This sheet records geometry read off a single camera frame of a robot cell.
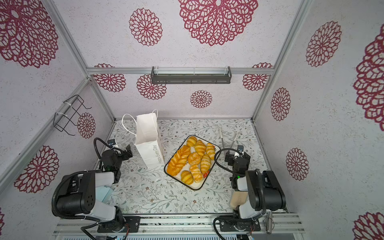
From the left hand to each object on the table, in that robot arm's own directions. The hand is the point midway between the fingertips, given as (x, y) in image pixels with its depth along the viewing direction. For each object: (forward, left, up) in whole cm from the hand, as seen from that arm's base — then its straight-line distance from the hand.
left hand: (122, 149), depth 93 cm
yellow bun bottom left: (-17, -41, -4) cm, 44 cm away
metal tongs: (-4, -65, +2) cm, 66 cm away
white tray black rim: (-7, -44, -5) cm, 45 cm away
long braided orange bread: (-5, -35, -5) cm, 36 cm away
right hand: (-2, -72, +1) cm, 72 cm away
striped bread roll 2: (+2, -56, -5) cm, 56 cm away
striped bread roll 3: (-8, -52, -5) cm, 53 cm away
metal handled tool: (-40, -80, -6) cm, 90 cm away
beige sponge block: (-29, -68, -4) cm, 74 cm away
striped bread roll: (+3, -49, -5) cm, 50 cm away
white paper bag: (-8, -21, +18) cm, 29 cm away
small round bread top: (+9, -44, -5) cm, 45 cm away
